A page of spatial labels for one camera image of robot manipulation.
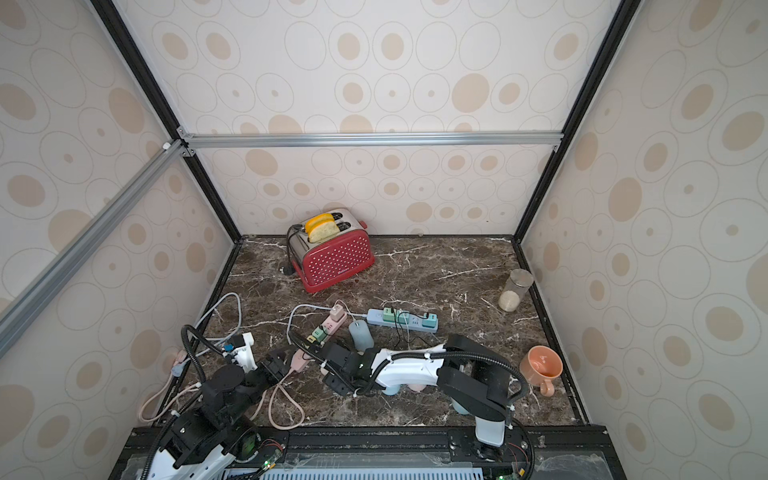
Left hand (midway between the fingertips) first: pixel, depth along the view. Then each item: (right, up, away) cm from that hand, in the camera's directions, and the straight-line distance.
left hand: (298, 350), depth 74 cm
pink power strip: (+5, +2, +18) cm, 19 cm away
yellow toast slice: (+1, +33, +20) cm, 39 cm away
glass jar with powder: (+61, +16, +14) cm, 64 cm away
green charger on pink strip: (+2, +1, +12) cm, 12 cm away
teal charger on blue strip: (+35, +4, +17) cm, 39 cm away
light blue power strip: (+19, +5, +20) cm, 28 cm away
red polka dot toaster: (+2, +22, +21) cm, 30 cm away
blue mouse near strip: (+14, 0, +16) cm, 21 cm away
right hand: (+7, -11, +8) cm, 15 cm away
